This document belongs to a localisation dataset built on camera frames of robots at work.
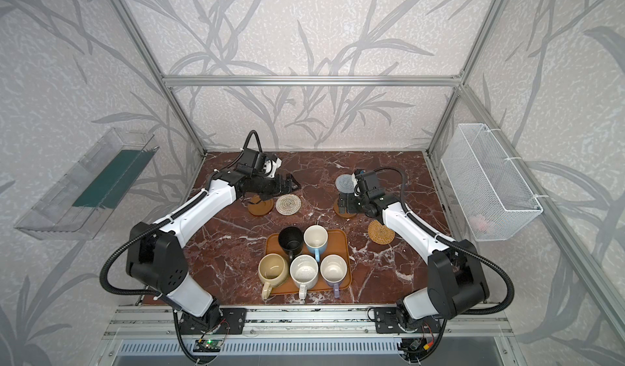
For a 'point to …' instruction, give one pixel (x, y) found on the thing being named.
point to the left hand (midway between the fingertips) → (295, 181)
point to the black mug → (290, 238)
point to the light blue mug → (316, 239)
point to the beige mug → (273, 271)
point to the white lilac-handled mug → (334, 269)
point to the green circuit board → (207, 346)
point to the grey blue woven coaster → (344, 184)
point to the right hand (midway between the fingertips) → (350, 194)
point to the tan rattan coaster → (380, 233)
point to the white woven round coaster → (288, 204)
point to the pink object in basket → (479, 223)
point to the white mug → (304, 272)
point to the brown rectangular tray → (339, 242)
